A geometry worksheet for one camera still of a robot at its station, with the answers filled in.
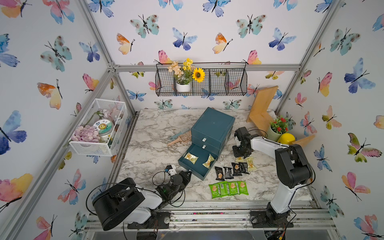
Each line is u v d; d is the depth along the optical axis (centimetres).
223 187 83
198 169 91
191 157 93
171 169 81
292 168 50
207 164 91
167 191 68
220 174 87
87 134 60
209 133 81
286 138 83
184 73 85
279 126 86
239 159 93
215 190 82
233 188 83
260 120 106
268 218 67
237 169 89
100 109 77
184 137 105
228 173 88
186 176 79
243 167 90
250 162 93
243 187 83
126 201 49
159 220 74
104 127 66
